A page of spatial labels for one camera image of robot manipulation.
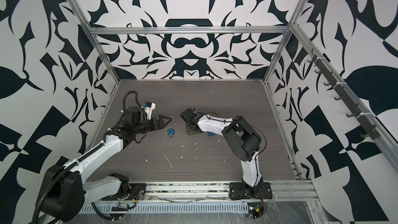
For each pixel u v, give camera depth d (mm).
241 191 745
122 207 681
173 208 712
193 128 686
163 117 746
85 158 467
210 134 919
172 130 937
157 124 728
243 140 501
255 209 713
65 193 400
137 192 738
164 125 739
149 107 760
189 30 922
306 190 776
